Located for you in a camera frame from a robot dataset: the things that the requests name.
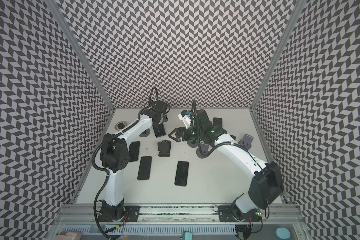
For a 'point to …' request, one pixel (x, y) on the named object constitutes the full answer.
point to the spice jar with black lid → (120, 125)
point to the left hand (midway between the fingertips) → (156, 118)
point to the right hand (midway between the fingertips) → (174, 139)
